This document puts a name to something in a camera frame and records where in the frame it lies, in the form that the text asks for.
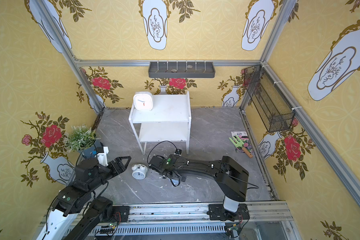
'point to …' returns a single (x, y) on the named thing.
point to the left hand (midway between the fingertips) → (129, 160)
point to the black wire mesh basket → (276, 114)
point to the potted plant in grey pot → (81, 139)
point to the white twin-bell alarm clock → (139, 171)
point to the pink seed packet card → (243, 136)
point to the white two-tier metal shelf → (169, 120)
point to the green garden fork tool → (239, 144)
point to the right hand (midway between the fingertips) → (171, 176)
